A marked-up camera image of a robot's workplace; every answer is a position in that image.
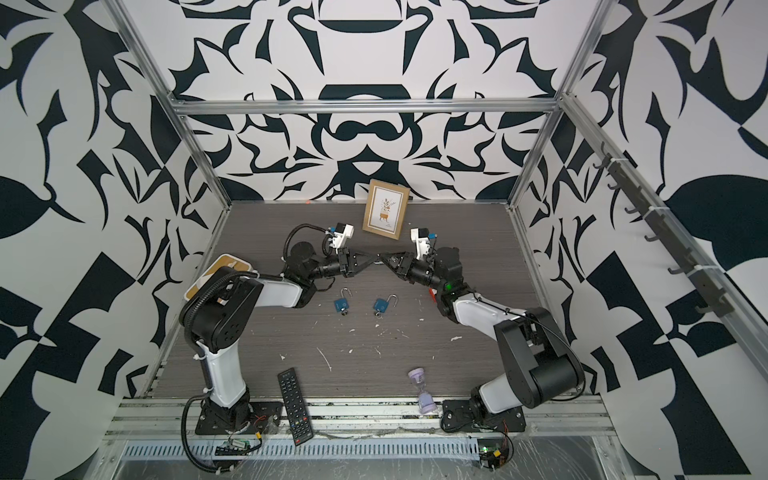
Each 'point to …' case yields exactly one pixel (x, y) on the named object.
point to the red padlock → (431, 293)
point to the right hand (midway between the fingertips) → (381, 259)
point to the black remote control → (295, 407)
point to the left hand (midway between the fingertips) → (381, 255)
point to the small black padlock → (378, 262)
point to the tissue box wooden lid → (222, 261)
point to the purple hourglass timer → (426, 402)
